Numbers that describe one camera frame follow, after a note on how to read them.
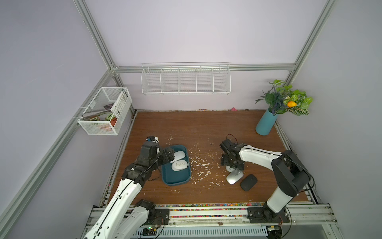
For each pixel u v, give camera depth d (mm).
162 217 727
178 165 889
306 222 727
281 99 790
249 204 788
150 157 568
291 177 464
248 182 830
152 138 685
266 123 983
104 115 755
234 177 864
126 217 568
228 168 847
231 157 680
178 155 943
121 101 759
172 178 854
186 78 988
